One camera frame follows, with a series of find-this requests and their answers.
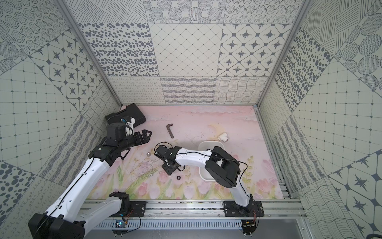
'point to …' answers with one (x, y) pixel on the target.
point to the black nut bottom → (178, 178)
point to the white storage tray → (204, 174)
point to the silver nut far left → (148, 154)
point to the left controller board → (119, 223)
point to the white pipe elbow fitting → (223, 137)
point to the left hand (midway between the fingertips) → (143, 131)
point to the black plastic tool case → (132, 110)
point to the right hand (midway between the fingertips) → (172, 167)
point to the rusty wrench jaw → (167, 126)
